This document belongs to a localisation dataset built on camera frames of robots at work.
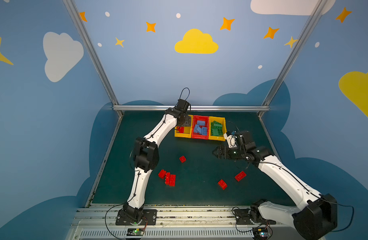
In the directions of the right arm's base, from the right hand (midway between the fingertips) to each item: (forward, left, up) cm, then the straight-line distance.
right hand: (219, 151), depth 80 cm
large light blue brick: (+32, +9, -13) cm, 36 cm away
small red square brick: (+2, +21, -15) cm, 26 cm away
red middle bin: (+37, +10, -14) cm, 41 cm away
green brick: (+27, -5, -14) cm, 31 cm away
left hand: (+23, +20, -2) cm, 30 cm away
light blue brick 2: (+23, +7, -12) cm, 27 cm away
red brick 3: (-13, -3, -15) cm, 20 cm away
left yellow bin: (+23, +18, -12) cm, 31 cm away
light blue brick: (+25, +12, -13) cm, 31 cm away
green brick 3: (+24, -1, -15) cm, 29 cm away
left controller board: (-38, +41, -16) cm, 58 cm away
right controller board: (-34, -20, -18) cm, 44 cm away
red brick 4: (-7, -15, -17) cm, 23 cm away
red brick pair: (-12, +27, -15) cm, 33 cm away
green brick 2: (+32, -2, -14) cm, 35 cm away
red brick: (+25, +24, -13) cm, 37 cm away
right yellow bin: (+34, -7, -12) cm, 37 cm away
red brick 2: (-9, +32, -14) cm, 36 cm away
